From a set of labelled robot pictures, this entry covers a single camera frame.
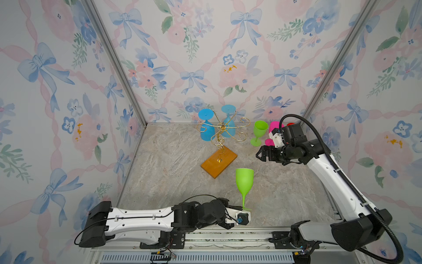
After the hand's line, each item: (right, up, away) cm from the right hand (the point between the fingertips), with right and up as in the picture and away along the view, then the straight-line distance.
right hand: (264, 154), depth 76 cm
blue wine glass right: (-15, +12, +12) cm, 23 cm away
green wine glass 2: (+4, +13, +21) cm, 25 cm away
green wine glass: (-10, -10, -6) cm, 16 cm away
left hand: (-13, -19, -11) cm, 25 cm away
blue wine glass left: (-27, +12, +9) cm, 31 cm away
